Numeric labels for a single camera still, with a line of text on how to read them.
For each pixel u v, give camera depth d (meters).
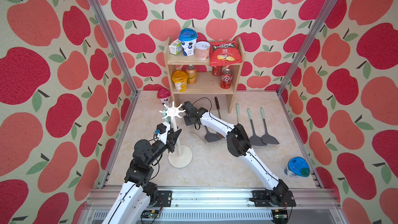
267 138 0.96
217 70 0.96
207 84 0.96
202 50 0.73
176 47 0.78
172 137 0.64
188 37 0.74
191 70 0.90
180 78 0.86
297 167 0.75
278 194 0.64
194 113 0.82
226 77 0.86
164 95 1.06
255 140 0.95
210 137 0.96
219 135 0.70
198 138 0.86
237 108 1.11
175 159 0.86
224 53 0.75
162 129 0.59
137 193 0.51
